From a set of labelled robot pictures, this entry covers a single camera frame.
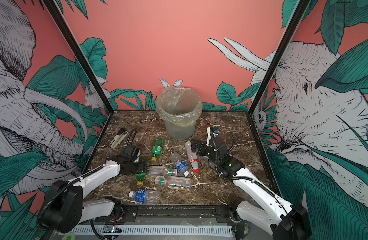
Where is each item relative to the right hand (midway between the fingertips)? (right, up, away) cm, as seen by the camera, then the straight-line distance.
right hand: (195, 139), depth 75 cm
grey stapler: (-52, -2, +25) cm, 58 cm away
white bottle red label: (-1, -12, +15) cm, 19 cm away
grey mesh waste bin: (-12, +2, +26) cm, 29 cm away
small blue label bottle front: (-26, -29, -1) cm, 39 cm away
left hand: (-31, -17, +12) cm, 38 cm away
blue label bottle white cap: (-8, -17, +10) cm, 21 cm away
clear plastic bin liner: (-9, +21, +26) cm, 35 cm away
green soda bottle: (-31, -23, +8) cm, 40 cm away
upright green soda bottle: (-24, -8, +17) cm, 30 cm away
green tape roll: (-59, -44, -8) cm, 74 cm away
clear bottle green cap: (-21, -21, +14) cm, 33 cm away
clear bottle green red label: (-12, -26, +9) cm, 30 cm away
